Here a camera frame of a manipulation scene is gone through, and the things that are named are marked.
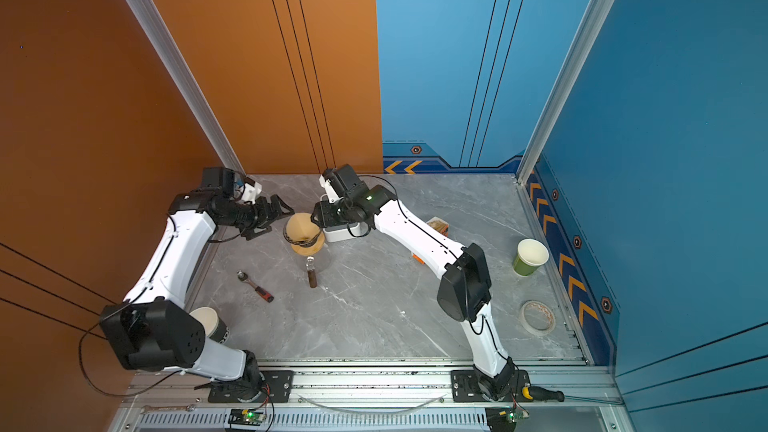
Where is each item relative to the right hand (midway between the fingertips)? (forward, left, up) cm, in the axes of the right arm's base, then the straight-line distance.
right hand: (317, 217), depth 80 cm
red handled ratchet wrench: (-12, +18, -21) cm, 30 cm away
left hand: (+1, +9, 0) cm, 9 cm away
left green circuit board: (-42, +15, -24) cm, 50 cm away
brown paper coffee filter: (+2, +7, -7) cm, 10 cm away
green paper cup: (-1, -64, -19) cm, 66 cm away
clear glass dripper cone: (-2, +6, -10) cm, 12 cm away
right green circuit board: (-42, -47, -25) cm, 68 cm away
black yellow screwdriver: (-38, -56, -22) cm, 71 cm away
